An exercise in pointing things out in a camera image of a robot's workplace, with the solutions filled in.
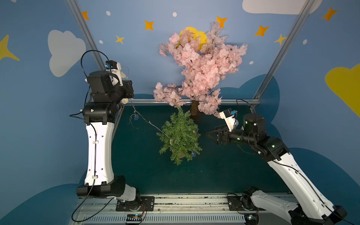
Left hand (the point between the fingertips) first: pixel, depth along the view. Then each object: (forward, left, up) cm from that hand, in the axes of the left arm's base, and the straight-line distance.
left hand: (128, 80), depth 62 cm
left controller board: (-48, -1, -52) cm, 71 cm away
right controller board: (-47, -63, -52) cm, 95 cm away
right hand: (-15, -41, -16) cm, 46 cm away
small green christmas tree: (-15, -24, -23) cm, 37 cm away
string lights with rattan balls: (-6, 0, -19) cm, 20 cm away
